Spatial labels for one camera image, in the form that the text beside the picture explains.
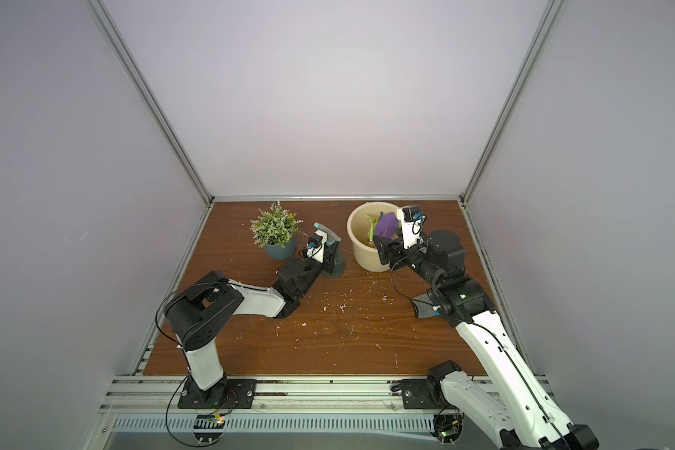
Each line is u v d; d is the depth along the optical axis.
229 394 0.72
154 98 0.89
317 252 0.73
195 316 0.49
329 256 0.78
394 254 0.59
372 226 0.93
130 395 0.76
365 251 0.83
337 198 1.22
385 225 0.95
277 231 0.88
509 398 0.39
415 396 0.73
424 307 0.87
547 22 0.71
